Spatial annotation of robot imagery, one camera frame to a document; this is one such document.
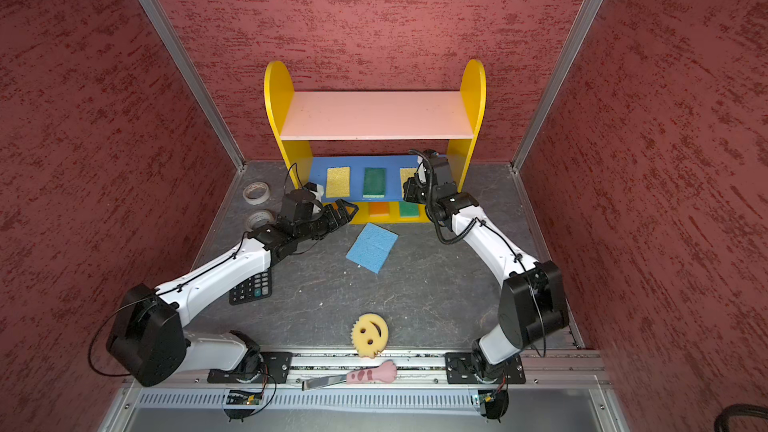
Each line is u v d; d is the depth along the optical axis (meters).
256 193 1.11
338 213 0.74
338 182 0.95
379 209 1.03
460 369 0.74
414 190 0.74
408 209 1.04
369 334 0.77
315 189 0.77
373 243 0.96
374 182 0.95
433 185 0.64
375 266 0.92
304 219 0.64
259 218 1.03
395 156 1.23
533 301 0.43
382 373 0.72
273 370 0.74
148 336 0.41
